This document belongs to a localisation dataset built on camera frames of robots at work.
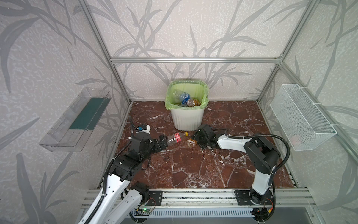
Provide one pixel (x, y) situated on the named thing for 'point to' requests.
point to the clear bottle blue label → (180, 98)
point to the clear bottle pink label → (175, 138)
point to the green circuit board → (147, 210)
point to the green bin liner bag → (198, 89)
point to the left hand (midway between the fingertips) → (163, 135)
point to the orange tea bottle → (191, 143)
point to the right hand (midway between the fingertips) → (192, 134)
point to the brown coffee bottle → (193, 102)
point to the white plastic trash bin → (188, 119)
